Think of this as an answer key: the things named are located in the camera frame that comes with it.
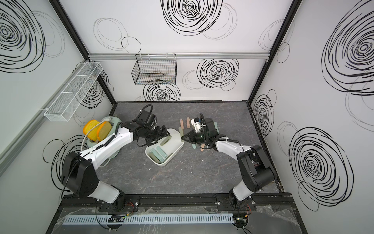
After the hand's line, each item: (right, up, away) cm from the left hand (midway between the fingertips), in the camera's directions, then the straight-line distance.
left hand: (165, 137), depth 83 cm
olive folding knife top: (-1, -4, +15) cm, 15 cm away
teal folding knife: (+17, -7, +10) cm, 21 cm away
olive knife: (-8, -13, +5) cm, 16 cm away
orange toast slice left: (-39, +2, -5) cm, 39 cm away
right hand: (+10, -1, 0) cm, 10 cm away
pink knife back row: (+13, +7, +25) cm, 29 cm away
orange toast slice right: (-32, +5, -5) cm, 33 cm away
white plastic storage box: (+2, -9, +12) cm, 15 cm away
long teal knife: (-2, -12, +8) cm, 14 cm away
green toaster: (-31, +8, +4) cm, 32 cm away
